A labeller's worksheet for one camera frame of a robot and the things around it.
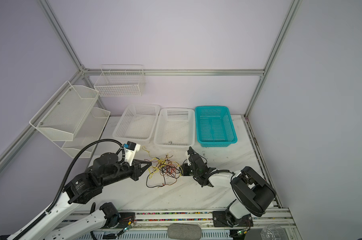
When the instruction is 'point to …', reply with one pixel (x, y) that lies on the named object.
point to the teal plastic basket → (214, 126)
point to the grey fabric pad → (184, 231)
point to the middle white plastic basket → (175, 127)
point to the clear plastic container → (273, 231)
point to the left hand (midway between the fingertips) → (149, 164)
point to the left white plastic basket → (135, 123)
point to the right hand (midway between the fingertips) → (179, 167)
